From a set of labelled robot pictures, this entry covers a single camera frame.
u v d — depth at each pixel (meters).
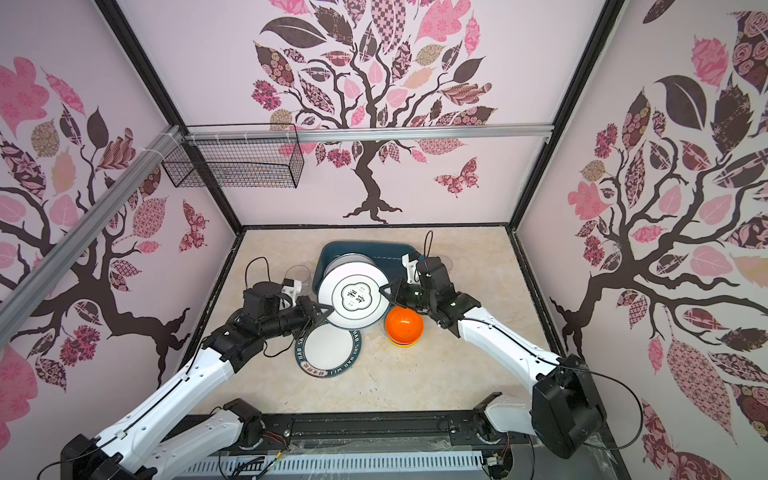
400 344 0.83
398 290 0.68
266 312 0.59
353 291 0.78
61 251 0.57
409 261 0.74
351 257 1.07
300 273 1.00
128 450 0.39
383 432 0.75
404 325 0.85
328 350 0.86
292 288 0.71
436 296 0.61
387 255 1.13
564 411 0.40
